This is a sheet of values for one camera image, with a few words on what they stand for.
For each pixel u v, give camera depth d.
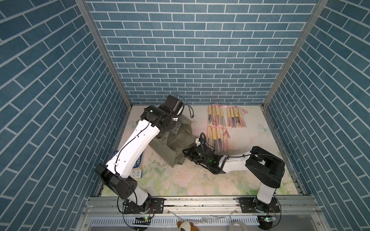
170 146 0.94
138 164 0.85
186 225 0.67
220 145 0.96
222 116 1.14
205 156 0.66
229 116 1.13
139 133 0.44
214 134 1.02
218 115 1.15
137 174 0.83
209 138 0.99
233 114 1.15
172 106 0.53
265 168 0.48
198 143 0.84
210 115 1.15
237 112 1.16
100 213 0.73
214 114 1.15
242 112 1.16
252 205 0.72
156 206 0.74
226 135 1.02
